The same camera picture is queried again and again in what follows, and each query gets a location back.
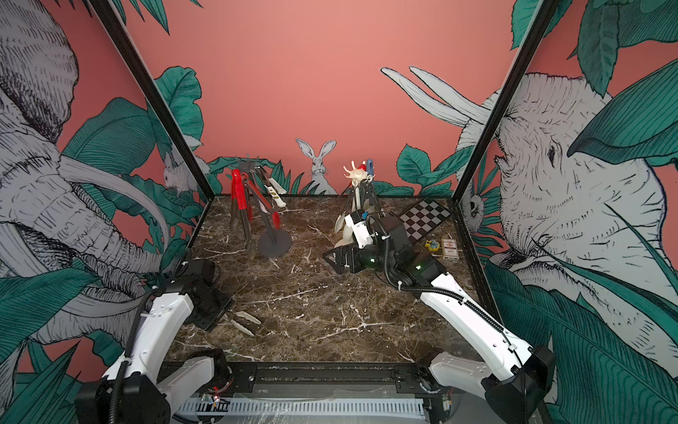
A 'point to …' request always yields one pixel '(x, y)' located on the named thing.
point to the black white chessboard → (423, 218)
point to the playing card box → (449, 249)
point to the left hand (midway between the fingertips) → (228, 307)
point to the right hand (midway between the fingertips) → (333, 248)
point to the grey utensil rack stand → (274, 243)
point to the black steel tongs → (372, 197)
